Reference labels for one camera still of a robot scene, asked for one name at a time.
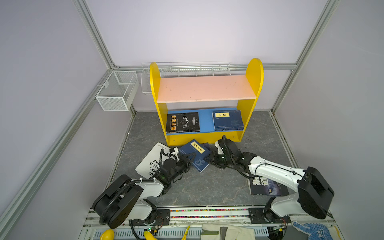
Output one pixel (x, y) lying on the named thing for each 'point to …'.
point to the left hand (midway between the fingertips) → (198, 155)
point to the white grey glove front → (220, 232)
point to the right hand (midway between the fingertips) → (205, 161)
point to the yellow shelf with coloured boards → (205, 108)
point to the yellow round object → (107, 234)
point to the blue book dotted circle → (206, 146)
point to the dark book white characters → (262, 186)
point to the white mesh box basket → (117, 91)
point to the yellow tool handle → (149, 236)
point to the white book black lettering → (151, 164)
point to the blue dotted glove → (315, 231)
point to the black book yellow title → (182, 122)
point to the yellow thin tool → (185, 236)
